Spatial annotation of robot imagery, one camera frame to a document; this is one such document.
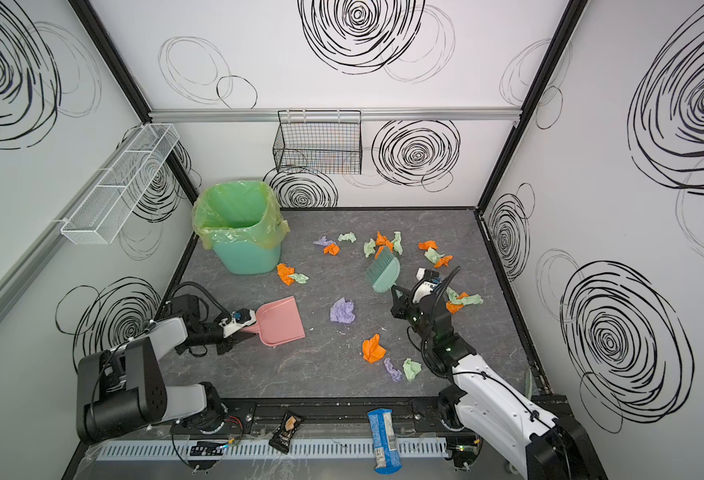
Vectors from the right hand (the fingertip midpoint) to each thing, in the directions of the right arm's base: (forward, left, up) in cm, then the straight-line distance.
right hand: (388, 289), depth 80 cm
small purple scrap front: (-18, -2, -14) cm, 23 cm away
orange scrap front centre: (-12, +4, -15) cm, 19 cm away
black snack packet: (-33, +26, -13) cm, 44 cm away
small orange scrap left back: (+24, +18, -12) cm, 32 cm away
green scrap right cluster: (+22, -18, -14) cm, 31 cm away
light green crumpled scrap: (+25, +5, -14) cm, 29 cm away
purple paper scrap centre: (0, +13, -13) cm, 19 cm away
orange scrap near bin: (+13, +33, -12) cm, 38 cm away
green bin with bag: (+30, +50, -6) cm, 58 cm away
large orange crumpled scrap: (+27, 0, -13) cm, 30 cm away
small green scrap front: (-17, -6, -14) cm, 23 cm away
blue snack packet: (-34, +1, -14) cm, 36 cm away
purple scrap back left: (+27, +21, -13) cm, 37 cm away
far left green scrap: (+29, +12, -12) cm, 34 cm away
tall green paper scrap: (+27, -6, -13) cm, 31 cm away
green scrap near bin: (+12, +28, -14) cm, 33 cm away
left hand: (-5, +41, -14) cm, 44 cm away
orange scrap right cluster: (+19, -21, -13) cm, 31 cm away
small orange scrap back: (+27, -17, -14) cm, 35 cm away
